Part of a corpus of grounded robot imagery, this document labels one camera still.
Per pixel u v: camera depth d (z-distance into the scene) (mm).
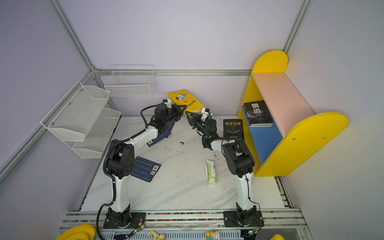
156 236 681
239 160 564
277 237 666
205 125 749
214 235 669
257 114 983
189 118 853
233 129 1107
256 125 939
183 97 949
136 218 746
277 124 634
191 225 732
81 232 673
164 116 750
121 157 547
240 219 656
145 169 904
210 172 857
